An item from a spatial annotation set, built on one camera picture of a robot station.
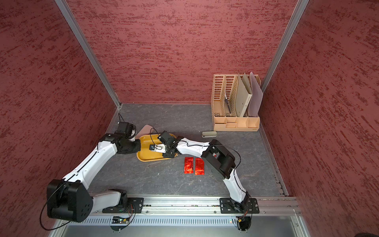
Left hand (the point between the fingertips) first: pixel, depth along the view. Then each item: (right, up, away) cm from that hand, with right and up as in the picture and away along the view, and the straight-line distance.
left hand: (137, 151), depth 83 cm
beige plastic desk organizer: (+55, +20, +19) cm, 61 cm away
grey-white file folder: (+65, +35, +8) cm, 74 cm away
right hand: (+16, -2, +10) cm, 19 cm away
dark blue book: (+57, +32, +21) cm, 68 cm away
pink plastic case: (-2, +11, +21) cm, 23 cm away
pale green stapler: (+44, +8, +18) cm, 48 cm away
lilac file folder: (+74, +34, +8) cm, 82 cm away
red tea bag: (+30, -10, +4) cm, 32 cm away
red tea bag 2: (+36, -10, +3) cm, 38 cm away
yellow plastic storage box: (+4, -3, +5) cm, 7 cm away
